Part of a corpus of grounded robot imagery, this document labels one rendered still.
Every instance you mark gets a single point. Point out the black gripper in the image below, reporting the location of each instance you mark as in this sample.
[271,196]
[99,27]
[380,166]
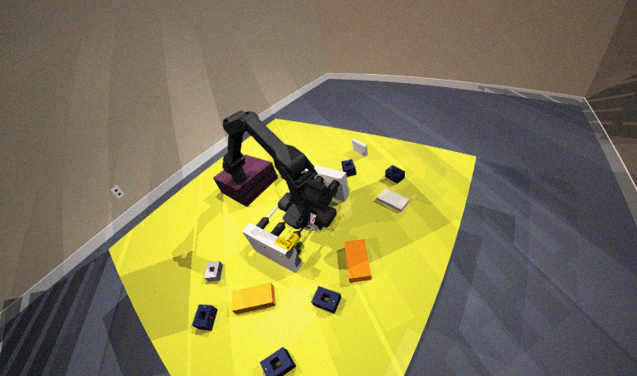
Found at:
[323,218]

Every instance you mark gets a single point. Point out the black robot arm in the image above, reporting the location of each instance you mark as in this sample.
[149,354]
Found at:
[289,162]

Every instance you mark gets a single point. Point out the white flat rectangular block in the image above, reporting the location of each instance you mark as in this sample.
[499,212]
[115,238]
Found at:
[392,199]

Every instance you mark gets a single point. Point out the orange rectangular block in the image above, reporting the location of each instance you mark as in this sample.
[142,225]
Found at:
[358,265]
[253,298]

